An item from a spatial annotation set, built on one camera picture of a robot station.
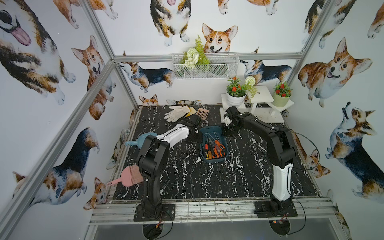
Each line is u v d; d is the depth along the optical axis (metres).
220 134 1.01
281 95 0.93
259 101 0.98
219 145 0.92
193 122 0.78
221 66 0.93
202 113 1.17
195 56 0.78
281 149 0.54
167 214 0.74
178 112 1.14
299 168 0.89
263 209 0.74
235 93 0.88
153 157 0.51
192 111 1.18
